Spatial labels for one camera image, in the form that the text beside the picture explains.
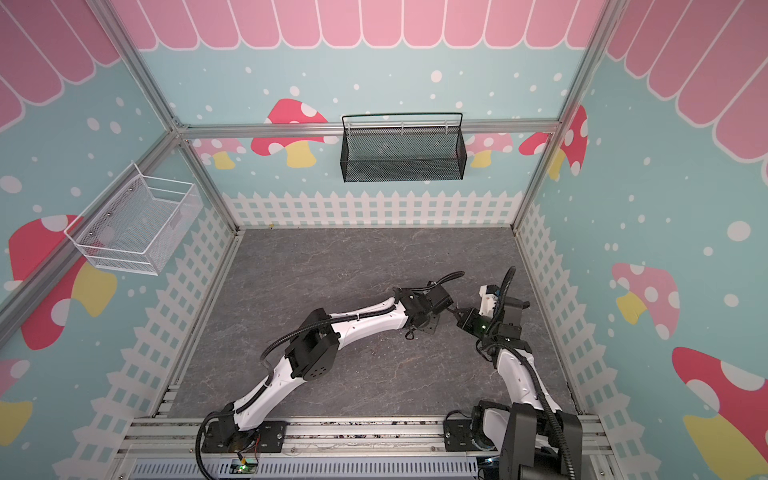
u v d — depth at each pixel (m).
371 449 0.74
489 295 0.79
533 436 0.41
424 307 0.70
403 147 0.94
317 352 0.57
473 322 0.76
